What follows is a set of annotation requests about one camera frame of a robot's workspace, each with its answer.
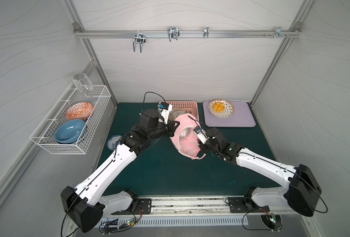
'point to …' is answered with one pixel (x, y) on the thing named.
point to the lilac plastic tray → (243, 116)
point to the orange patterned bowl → (79, 111)
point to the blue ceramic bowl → (68, 132)
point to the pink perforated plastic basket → (190, 106)
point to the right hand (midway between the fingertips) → (201, 135)
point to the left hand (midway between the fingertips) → (179, 123)
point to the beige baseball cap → (176, 111)
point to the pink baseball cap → (185, 139)
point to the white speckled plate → (228, 112)
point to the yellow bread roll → (218, 106)
